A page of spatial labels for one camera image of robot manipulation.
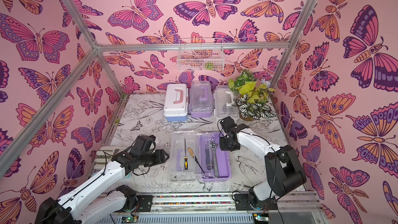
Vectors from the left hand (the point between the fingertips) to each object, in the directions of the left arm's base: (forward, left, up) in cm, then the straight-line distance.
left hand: (167, 156), depth 82 cm
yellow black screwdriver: (-4, -11, +4) cm, 12 cm away
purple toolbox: (0, -16, -1) cm, 16 cm away
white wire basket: (+54, -18, +27) cm, 63 cm away
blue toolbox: (+34, -2, +5) cm, 34 cm away
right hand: (+7, -32, -3) cm, 32 cm away
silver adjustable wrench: (+9, -26, -6) cm, 28 cm away
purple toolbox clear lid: (+37, -18, +5) cm, 41 cm away
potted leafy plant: (+22, -46, +17) cm, 54 cm away
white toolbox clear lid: (+39, -34, -3) cm, 52 cm away
